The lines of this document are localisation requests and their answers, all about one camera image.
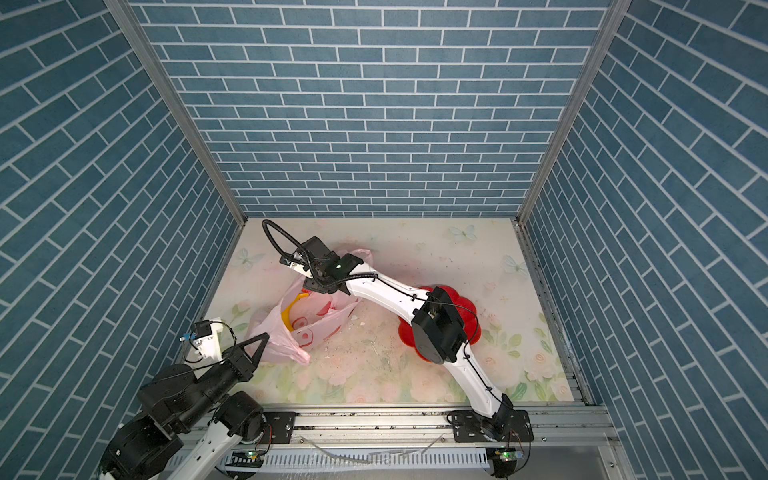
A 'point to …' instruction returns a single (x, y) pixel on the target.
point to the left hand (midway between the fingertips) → (272, 338)
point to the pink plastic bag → (316, 317)
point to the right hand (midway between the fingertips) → (314, 263)
